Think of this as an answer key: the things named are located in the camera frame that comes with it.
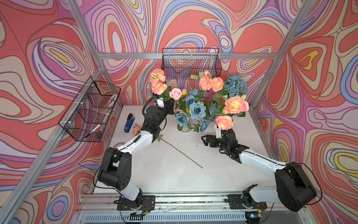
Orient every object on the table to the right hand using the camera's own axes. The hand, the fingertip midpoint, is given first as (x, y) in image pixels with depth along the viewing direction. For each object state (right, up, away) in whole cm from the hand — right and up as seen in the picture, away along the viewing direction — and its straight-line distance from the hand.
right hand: (207, 141), depth 88 cm
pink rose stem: (-32, 0, +10) cm, 33 cm away
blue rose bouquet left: (-9, +16, -19) cm, 27 cm away
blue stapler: (-57, +11, +19) cm, 61 cm away
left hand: (-20, +25, -10) cm, 34 cm away
